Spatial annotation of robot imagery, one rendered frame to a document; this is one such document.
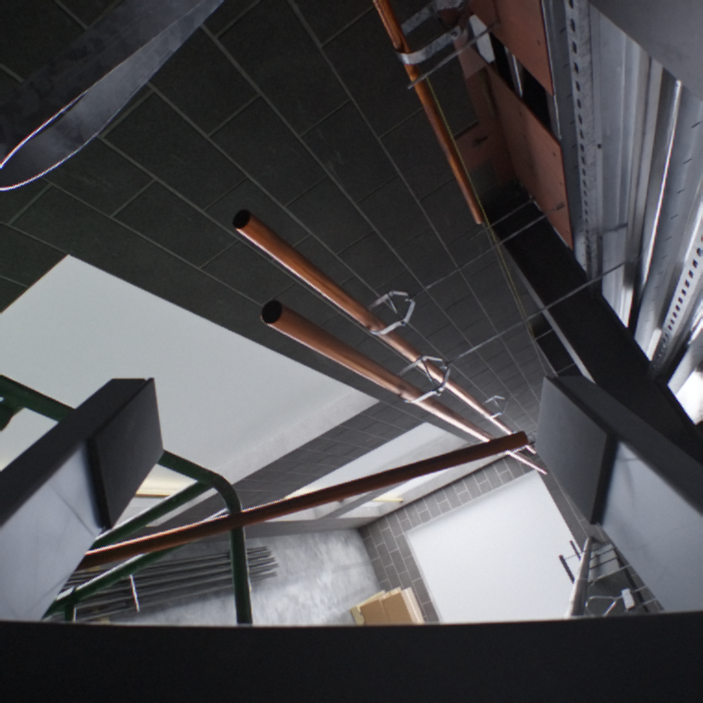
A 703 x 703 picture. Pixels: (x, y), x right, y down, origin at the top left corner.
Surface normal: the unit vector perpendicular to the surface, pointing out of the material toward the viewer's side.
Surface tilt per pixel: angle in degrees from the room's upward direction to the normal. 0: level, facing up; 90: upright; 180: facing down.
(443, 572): 90
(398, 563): 89
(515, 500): 90
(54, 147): 55
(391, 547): 90
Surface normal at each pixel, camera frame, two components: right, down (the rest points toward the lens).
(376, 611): -0.40, -0.20
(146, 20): 0.22, 0.30
